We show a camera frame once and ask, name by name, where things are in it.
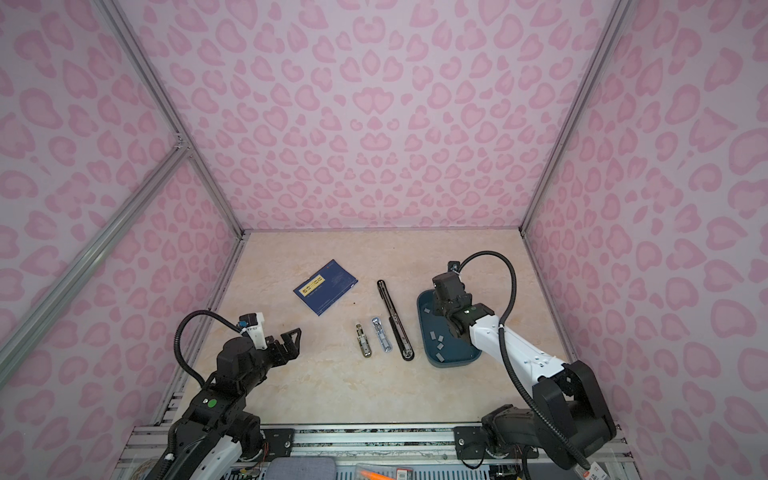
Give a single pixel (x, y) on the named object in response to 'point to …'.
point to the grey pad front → (302, 468)
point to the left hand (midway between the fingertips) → (288, 330)
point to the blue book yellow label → (326, 286)
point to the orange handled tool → (370, 475)
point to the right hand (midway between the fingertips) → (446, 293)
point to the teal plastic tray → (442, 345)
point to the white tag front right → (594, 473)
